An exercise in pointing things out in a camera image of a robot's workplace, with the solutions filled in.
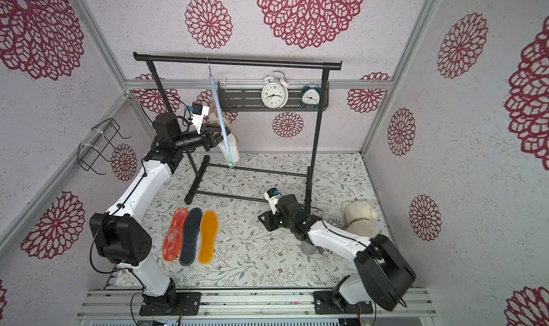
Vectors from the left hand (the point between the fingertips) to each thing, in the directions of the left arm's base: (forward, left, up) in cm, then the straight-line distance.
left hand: (227, 131), depth 74 cm
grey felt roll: (-29, -30, -35) cm, 54 cm away
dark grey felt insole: (-19, +19, -36) cm, 45 cm away
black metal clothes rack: (+7, +23, -37) cm, 44 cm away
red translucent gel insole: (-24, +26, -37) cm, 51 cm away
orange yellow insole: (-20, +12, -38) cm, 44 cm away
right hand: (-19, -10, -26) cm, 34 cm away
